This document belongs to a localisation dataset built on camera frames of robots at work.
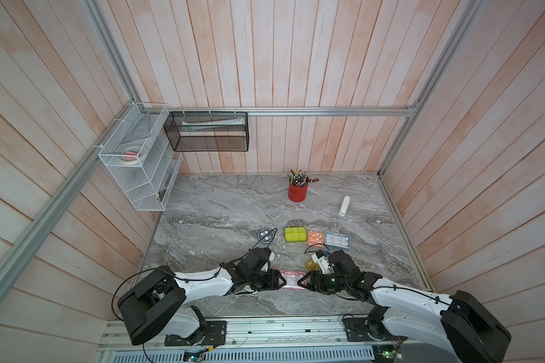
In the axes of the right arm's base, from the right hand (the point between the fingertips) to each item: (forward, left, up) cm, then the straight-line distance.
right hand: (302, 283), depth 82 cm
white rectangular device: (+36, -22, 0) cm, 43 cm away
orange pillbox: (+20, -7, -2) cm, 21 cm away
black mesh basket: (+62, +42, +23) cm, 78 cm away
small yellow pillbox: (+7, -4, -1) cm, 8 cm away
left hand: (-1, +9, -1) cm, 9 cm away
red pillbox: (+2, +4, -1) cm, 5 cm away
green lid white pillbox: (+22, +1, -2) cm, 22 cm away
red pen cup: (+40, 0, +4) cm, 40 cm away
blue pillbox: (+20, -16, -3) cm, 26 cm away
